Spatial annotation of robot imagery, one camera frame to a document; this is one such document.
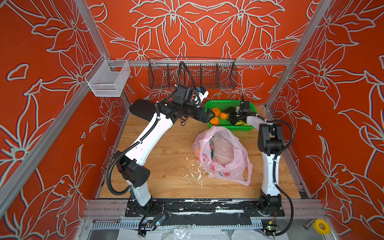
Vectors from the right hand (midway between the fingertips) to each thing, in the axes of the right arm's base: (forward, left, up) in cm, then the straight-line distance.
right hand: (223, 112), depth 107 cm
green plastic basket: (-7, -2, -6) cm, 10 cm away
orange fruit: (+2, +4, -1) cm, 5 cm away
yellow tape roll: (-68, -34, -6) cm, 76 cm away
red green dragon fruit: (-29, +11, 0) cm, 31 cm away
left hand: (-24, +15, +27) cm, 39 cm away
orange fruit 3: (-2, -1, -2) cm, 3 cm away
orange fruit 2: (-7, +7, -2) cm, 10 cm away
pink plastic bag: (-31, +5, -7) cm, 32 cm away
